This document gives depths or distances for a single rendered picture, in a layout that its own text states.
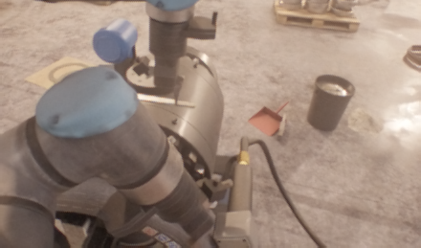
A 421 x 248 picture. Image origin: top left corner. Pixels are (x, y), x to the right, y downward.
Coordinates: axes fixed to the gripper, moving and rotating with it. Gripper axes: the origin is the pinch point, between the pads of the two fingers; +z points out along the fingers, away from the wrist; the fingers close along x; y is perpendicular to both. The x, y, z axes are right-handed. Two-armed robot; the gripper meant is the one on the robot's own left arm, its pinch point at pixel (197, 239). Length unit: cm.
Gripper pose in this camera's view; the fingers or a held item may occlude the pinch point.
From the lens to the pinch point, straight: 57.9
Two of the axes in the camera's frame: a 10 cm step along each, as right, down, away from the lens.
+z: 3.5, 6.4, 6.8
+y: 7.6, -6.2, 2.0
